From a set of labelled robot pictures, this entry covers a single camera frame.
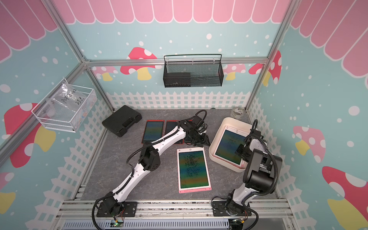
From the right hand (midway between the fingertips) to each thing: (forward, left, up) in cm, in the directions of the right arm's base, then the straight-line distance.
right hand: (240, 154), depth 92 cm
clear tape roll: (+38, -7, 0) cm, 38 cm away
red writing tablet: (+27, +48, -2) cm, 55 cm away
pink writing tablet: (+12, +4, 0) cm, 12 cm away
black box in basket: (+35, +40, +33) cm, 63 cm away
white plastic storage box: (+25, 0, +1) cm, 25 cm away
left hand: (+4, +22, +4) cm, 22 cm away
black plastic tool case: (+31, +84, +3) cm, 90 cm away
